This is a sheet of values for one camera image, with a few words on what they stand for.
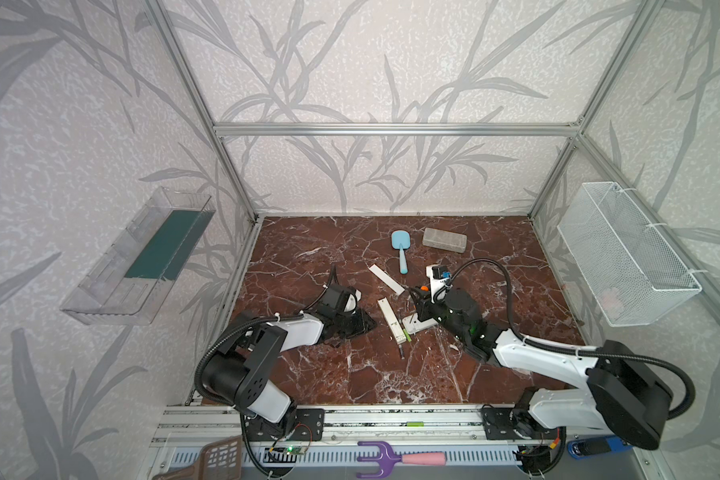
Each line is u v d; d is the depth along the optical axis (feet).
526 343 1.79
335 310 2.42
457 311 2.03
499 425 2.40
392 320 2.99
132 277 2.11
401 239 3.70
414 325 2.99
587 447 2.19
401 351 2.82
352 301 2.53
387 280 3.34
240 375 1.45
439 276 2.30
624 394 1.37
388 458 2.27
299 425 2.37
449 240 3.56
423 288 2.52
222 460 2.29
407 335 2.89
